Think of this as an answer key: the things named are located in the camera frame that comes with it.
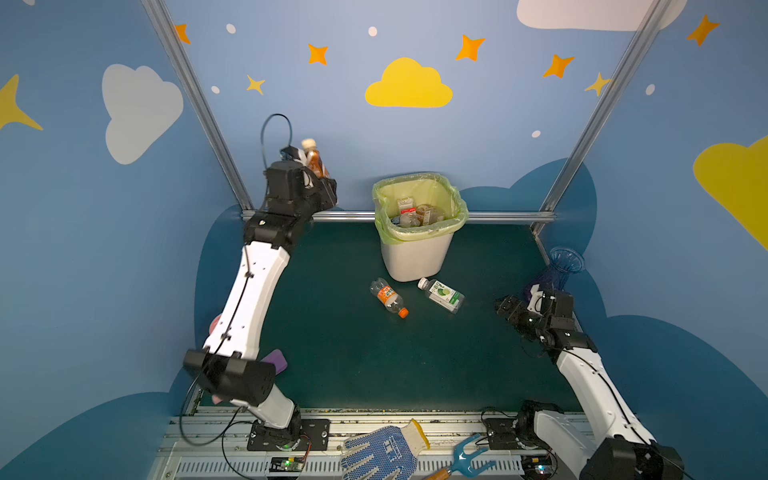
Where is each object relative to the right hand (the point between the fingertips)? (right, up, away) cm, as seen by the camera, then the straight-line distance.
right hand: (508, 306), depth 85 cm
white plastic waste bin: (-25, +13, +17) cm, 33 cm away
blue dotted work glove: (-36, -34, -13) cm, 51 cm away
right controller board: (+1, -37, -13) cm, 39 cm away
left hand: (-49, +32, -12) cm, 59 cm away
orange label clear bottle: (-35, +1, +11) cm, 36 cm away
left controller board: (-59, -36, -14) cm, 71 cm away
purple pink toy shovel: (-67, -16, +1) cm, 69 cm away
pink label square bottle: (-28, +32, +16) cm, 46 cm away
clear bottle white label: (-27, +26, +9) cm, 39 cm away
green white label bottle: (-17, +2, +14) cm, 21 cm away
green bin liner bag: (-21, +37, +16) cm, 46 cm away
